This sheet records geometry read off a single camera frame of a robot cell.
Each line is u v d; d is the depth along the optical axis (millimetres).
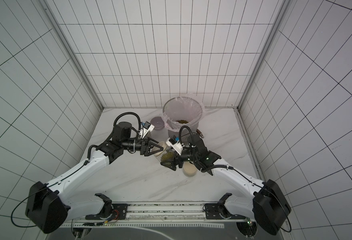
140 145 641
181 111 941
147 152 622
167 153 740
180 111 933
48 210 384
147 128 657
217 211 647
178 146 657
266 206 396
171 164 644
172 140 638
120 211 722
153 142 711
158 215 727
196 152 596
